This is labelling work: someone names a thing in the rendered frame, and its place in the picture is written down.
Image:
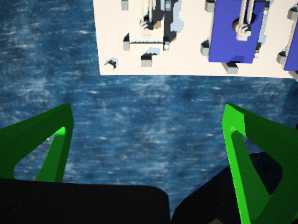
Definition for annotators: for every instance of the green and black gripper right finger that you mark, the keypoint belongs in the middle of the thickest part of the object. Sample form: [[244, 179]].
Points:
[[281, 143]]

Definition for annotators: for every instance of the blue rectangular block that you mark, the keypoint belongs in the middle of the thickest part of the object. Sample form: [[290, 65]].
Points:
[[291, 62], [223, 45]]

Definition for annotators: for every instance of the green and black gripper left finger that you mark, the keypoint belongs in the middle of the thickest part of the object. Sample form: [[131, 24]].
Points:
[[19, 139]]

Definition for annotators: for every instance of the white fixture plate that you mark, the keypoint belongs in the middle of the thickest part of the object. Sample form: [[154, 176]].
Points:
[[187, 25]]

